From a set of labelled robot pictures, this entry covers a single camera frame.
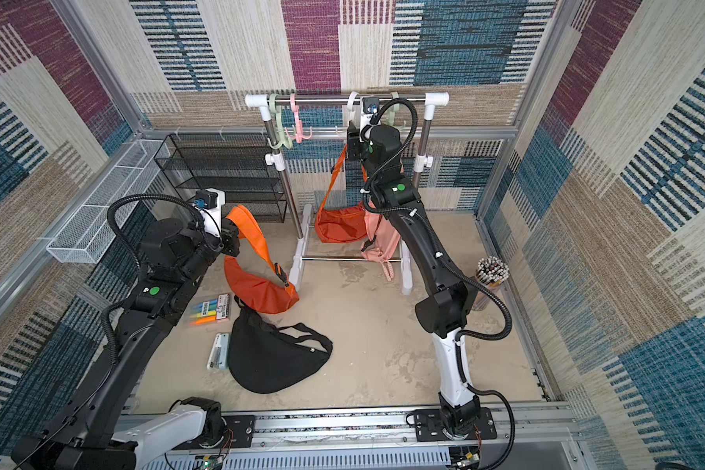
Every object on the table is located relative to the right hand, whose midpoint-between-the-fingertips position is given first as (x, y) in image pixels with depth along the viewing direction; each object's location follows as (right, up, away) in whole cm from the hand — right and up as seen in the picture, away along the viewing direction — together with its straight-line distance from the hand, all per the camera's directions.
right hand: (365, 125), depth 74 cm
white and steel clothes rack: (-22, -24, +29) cm, 43 cm away
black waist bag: (-27, -62, +9) cm, 68 cm away
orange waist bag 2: (-7, -23, +30) cm, 38 cm away
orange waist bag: (-36, -44, +19) cm, 60 cm away
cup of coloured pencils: (+35, -38, +7) cm, 52 cm away
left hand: (-30, -23, -6) cm, 38 cm away
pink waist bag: (+7, -28, +30) cm, 42 cm away
